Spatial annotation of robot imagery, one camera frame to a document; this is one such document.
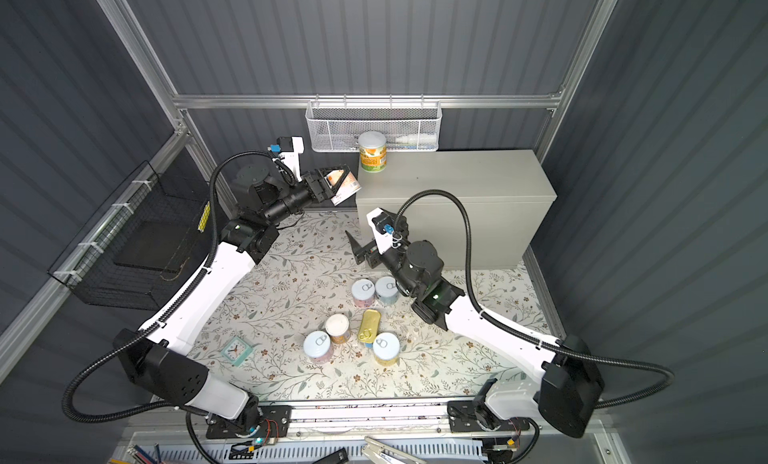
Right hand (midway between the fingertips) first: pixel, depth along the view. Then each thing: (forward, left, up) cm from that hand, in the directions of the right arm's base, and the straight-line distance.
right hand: (369, 222), depth 67 cm
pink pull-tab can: (0, +4, -32) cm, 32 cm away
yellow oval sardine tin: (-10, +2, -34) cm, 36 cm away
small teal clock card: (-17, +39, -34) cm, 55 cm away
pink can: (-17, +16, -32) cm, 39 cm away
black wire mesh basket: (0, +56, -7) cm, 57 cm away
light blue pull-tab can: (+1, -3, -32) cm, 32 cm away
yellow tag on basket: (+11, +48, -10) cm, 50 cm away
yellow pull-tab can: (-17, -3, -32) cm, 37 cm away
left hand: (+8, +5, +9) cm, 13 cm away
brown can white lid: (-12, +11, -30) cm, 34 cm away
